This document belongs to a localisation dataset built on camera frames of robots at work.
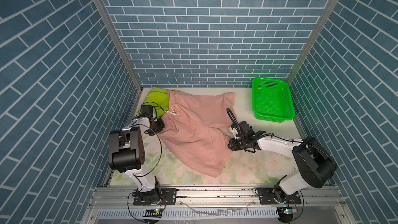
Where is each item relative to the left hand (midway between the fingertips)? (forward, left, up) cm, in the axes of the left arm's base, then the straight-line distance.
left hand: (162, 126), depth 97 cm
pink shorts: (-3, -22, -1) cm, 22 cm away
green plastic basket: (+22, -78, -1) cm, 81 cm away
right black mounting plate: (-39, -58, 0) cm, 70 cm away
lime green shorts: (+23, +6, 0) cm, 24 cm away
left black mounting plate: (-38, -8, -3) cm, 39 cm away
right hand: (-12, -41, 0) cm, 42 cm away
